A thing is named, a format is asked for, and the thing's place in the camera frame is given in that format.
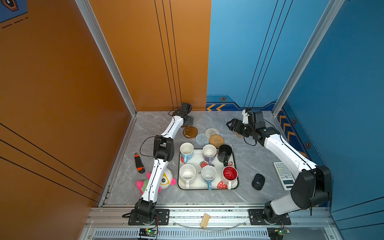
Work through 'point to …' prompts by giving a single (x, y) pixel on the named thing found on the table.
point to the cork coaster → (238, 135)
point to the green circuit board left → (147, 232)
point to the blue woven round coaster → (201, 139)
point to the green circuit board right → (277, 233)
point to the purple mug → (209, 152)
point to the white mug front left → (187, 173)
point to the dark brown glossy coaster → (190, 132)
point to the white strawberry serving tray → (218, 183)
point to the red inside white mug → (230, 174)
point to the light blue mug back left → (186, 149)
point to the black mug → (224, 152)
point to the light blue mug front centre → (208, 173)
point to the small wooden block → (205, 220)
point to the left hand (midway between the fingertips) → (184, 118)
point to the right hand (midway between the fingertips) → (230, 125)
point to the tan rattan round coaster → (216, 140)
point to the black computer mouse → (258, 181)
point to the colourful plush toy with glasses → (167, 181)
